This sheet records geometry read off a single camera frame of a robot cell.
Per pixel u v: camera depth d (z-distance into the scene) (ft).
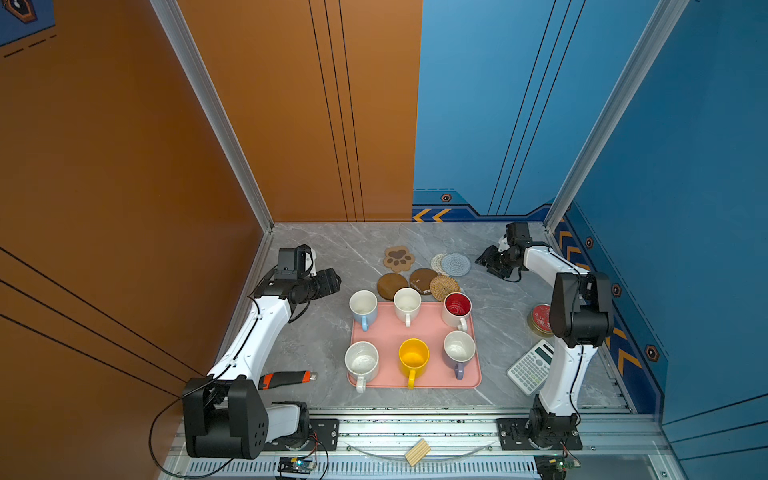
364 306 3.00
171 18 2.29
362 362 2.74
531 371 2.71
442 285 3.29
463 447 2.38
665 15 2.29
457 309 3.08
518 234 2.71
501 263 2.86
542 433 2.18
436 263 3.53
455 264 3.48
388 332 2.98
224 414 1.32
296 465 2.32
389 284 3.36
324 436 2.43
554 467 2.30
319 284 2.42
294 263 2.11
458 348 2.84
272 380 2.65
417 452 2.32
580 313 1.79
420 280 3.36
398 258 3.57
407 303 3.05
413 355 2.78
